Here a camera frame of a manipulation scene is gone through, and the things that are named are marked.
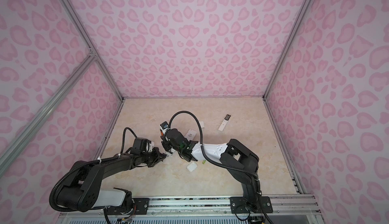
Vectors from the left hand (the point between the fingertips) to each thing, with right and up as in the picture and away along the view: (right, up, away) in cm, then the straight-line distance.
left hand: (167, 153), depth 89 cm
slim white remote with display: (+36, +17, +15) cm, 42 cm away
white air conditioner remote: (+2, 0, +2) cm, 2 cm away
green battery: (+21, -4, -1) cm, 22 cm away
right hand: (-1, +12, -5) cm, 13 cm away
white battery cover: (+15, -7, -3) cm, 17 cm away
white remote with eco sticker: (+13, +10, +9) cm, 19 cm away
